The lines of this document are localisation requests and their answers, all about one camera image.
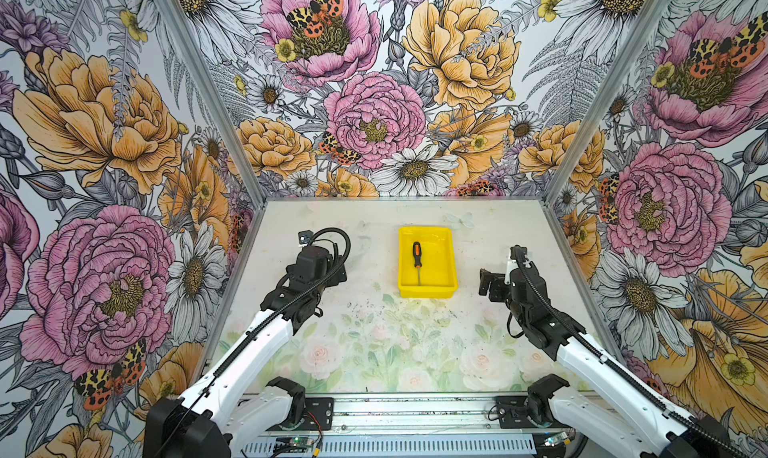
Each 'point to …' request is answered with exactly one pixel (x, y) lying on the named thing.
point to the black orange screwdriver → (417, 249)
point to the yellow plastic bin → (437, 276)
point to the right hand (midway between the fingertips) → (497, 280)
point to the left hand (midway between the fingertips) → (322, 270)
